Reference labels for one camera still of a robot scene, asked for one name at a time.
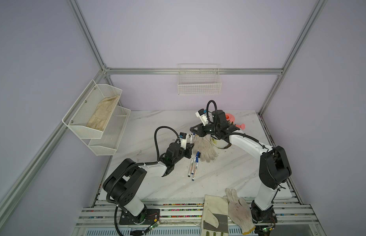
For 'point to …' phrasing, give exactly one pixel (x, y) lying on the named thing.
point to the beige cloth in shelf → (100, 117)
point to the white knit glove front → (239, 212)
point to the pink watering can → (231, 118)
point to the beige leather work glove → (215, 219)
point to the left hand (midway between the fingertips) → (192, 144)
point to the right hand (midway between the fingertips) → (190, 128)
